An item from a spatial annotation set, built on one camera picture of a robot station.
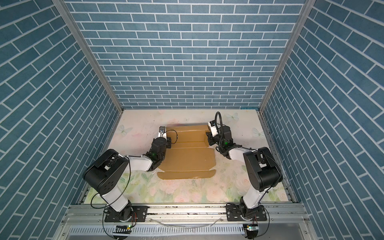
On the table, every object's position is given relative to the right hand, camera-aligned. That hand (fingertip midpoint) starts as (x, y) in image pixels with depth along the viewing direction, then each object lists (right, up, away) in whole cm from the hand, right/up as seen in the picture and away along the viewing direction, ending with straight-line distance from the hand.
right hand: (207, 130), depth 95 cm
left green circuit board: (-43, -47, -22) cm, 67 cm away
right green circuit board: (+22, -47, -21) cm, 56 cm away
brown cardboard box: (-11, -16, -3) cm, 20 cm away
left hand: (-26, -2, -1) cm, 26 cm away
